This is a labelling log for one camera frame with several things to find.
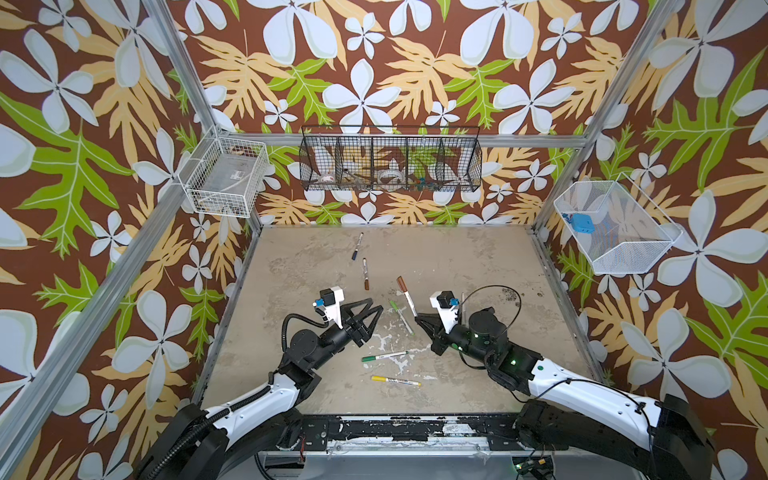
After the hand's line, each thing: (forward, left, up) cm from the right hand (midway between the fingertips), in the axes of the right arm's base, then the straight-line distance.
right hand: (415, 319), depth 74 cm
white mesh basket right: (+21, -57, +9) cm, 62 cm away
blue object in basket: (+27, -51, +6) cm, 58 cm away
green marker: (-3, +12, -19) cm, 23 cm away
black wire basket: (+52, +5, +13) cm, 53 cm away
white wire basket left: (+40, +55, +16) cm, 69 cm away
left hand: (+2, +10, +5) cm, 11 cm away
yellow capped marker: (-9, +5, -19) cm, 21 cm away
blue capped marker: (+41, +18, -19) cm, 49 cm away
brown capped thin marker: (+25, +14, -19) cm, 34 cm away
